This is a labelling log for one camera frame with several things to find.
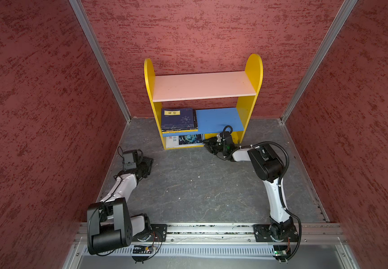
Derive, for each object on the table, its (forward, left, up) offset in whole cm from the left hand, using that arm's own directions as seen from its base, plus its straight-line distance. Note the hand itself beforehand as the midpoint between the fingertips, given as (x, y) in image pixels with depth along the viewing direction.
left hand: (154, 162), depth 90 cm
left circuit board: (-39, 0, -8) cm, 39 cm away
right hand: (+16, -26, -3) cm, 31 cm away
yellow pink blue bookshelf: (+44, -17, +2) cm, 48 cm away
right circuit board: (-38, -60, -7) cm, 72 cm away
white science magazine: (+20, -18, -5) cm, 27 cm away
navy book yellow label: (+22, -13, +12) cm, 28 cm away
